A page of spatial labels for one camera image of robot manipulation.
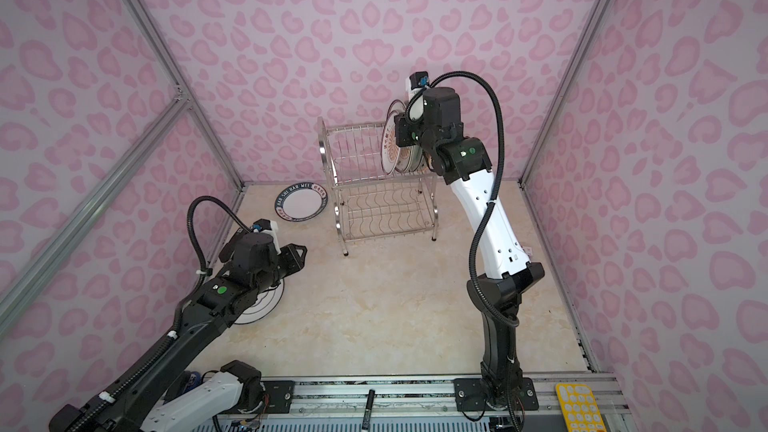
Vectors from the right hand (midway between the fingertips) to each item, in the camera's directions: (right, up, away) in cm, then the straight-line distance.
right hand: (400, 112), depth 69 cm
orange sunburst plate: (-3, -6, +19) cm, 20 cm away
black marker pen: (-8, -70, +2) cm, 71 cm away
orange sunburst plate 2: (+2, -8, +12) cm, 14 cm away
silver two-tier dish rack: (-11, -20, +38) cm, 44 cm away
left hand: (-24, -32, +8) cm, 41 cm away
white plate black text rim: (-37, -20, +45) cm, 62 cm away
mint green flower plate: (+4, -9, +9) cm, 13 cm away
